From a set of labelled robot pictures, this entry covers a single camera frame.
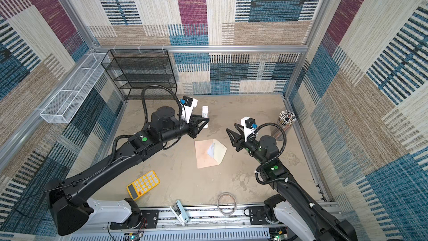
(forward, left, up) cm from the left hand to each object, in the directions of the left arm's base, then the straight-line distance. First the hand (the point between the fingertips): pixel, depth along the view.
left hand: (207, 116), depth 67 cm
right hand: (0, -10, -9) cm, 13 cm away
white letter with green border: (+3, 0, -34) cm, 35 cm away
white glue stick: (0, +1, +1) cm, 2 cm away
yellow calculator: (-16, +32, -32) cm, 48 cm away
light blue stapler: (-28, +12, -31) cm, 44 cm away
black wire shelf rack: (+49, +44, -16) cm, 68 cm away
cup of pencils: (+9, -39, -15) cm, 43 cm away
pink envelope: (-3, +3, -34) cm, 34 cm away
